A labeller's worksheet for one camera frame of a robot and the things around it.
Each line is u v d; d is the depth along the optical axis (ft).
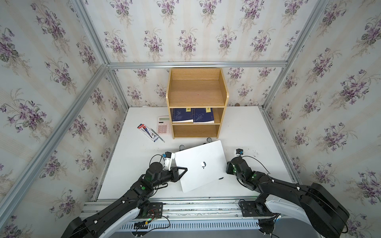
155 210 2.40
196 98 2.69
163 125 3.49
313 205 1.38
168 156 2.39
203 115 2.97
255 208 2.18
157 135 3.33
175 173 2.27
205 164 2.65
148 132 3.39
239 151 2.57
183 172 2.45
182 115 2.98
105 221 1.51
